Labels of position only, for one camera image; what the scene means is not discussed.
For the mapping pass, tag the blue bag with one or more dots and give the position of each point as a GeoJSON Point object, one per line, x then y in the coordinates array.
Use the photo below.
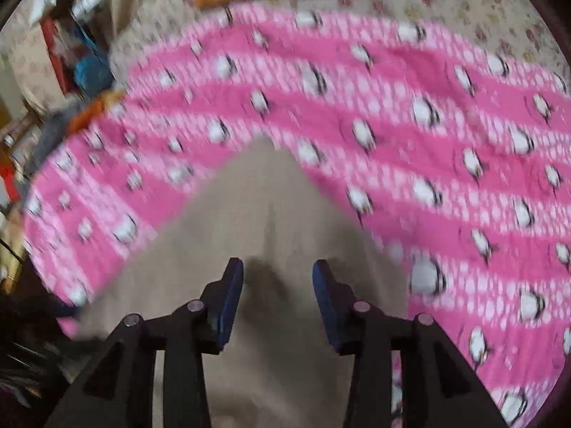
{"type": "Point", "coordinates": [92, 72]}

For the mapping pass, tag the floral bed sheet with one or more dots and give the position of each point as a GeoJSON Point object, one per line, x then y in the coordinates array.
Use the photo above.
{"type": "Point", "coordinates": [512, 28]}

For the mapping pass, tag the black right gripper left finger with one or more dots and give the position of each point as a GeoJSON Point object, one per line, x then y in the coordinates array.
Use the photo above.
{"type": "Point", "coordinates": [115, 389]}

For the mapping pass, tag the pink penguin blanket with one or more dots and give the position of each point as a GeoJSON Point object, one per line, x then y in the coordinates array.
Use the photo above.
{"type": "Point", "coordinates": [455, 160]}

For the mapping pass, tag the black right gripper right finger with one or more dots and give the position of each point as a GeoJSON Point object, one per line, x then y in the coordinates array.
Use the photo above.
{"type": "Point", "coordinates": [407, 368]}

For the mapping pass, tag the beige garment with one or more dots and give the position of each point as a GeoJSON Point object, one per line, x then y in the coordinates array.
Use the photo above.
{"type": "Point", "coordinates": [278, 369]}

